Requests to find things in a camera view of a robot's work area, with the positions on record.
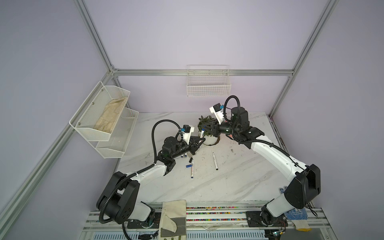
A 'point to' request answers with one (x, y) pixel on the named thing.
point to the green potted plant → (210, 139)
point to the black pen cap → (190, 160)
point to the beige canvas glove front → (173, 220)
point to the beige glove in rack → (110, 114)
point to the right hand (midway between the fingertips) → (201, 126)
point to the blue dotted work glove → (299, 217)
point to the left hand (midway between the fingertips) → (203, 137)
